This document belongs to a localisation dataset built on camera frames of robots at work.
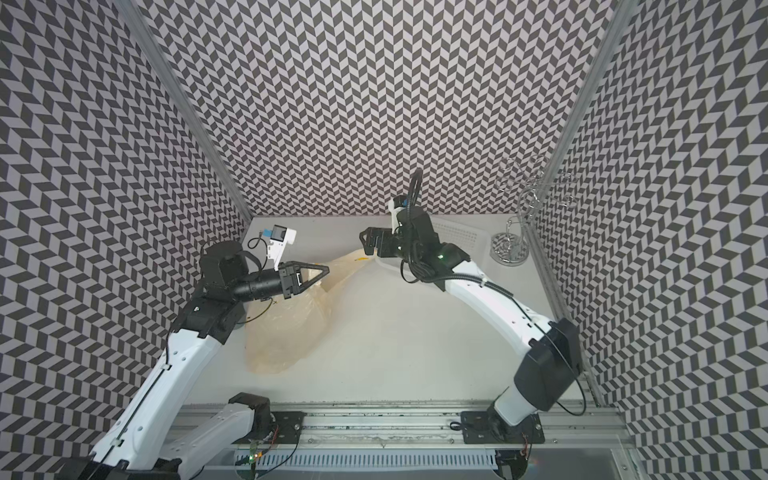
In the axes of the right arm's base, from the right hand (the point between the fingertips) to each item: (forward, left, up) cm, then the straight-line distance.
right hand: (375, 241), depth 76 cm
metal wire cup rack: (+17, -45, -24) cm, 54 cm away
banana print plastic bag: (-21, +22, -7) cm, 31 cm away
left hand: (-14, +9, +5) cm, 17 cm away
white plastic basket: (+18, -31, -19) cm, 41 cm away
